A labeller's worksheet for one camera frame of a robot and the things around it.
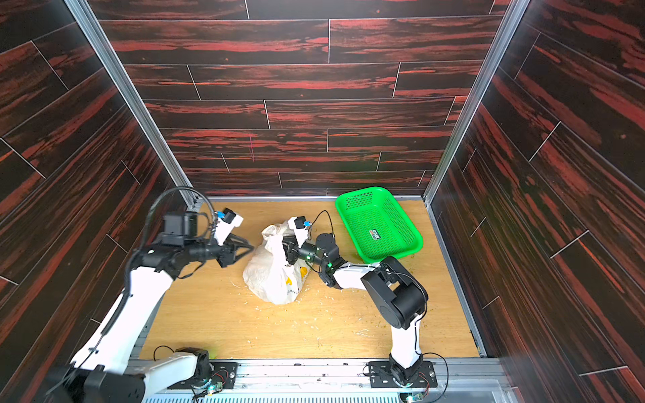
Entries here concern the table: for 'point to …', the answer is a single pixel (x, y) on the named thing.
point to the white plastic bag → (269, 274)
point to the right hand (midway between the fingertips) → (277, 236)
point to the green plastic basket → (377, 225)
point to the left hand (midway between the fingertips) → (251, 245)
